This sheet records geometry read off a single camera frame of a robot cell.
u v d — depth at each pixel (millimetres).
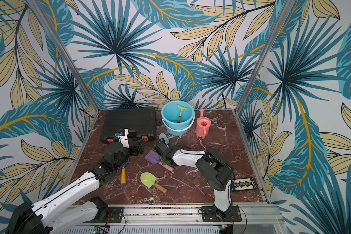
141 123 982
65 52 841
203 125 972
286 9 690
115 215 733
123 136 667
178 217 736
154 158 925
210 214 733
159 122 1103
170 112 984
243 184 833
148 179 851
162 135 1032
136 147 694
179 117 1057
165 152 718
